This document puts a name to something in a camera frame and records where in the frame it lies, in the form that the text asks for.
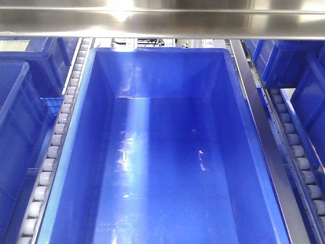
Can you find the large blue plastic bin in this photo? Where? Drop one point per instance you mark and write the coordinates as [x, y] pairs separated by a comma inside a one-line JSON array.
[[165, 157]]

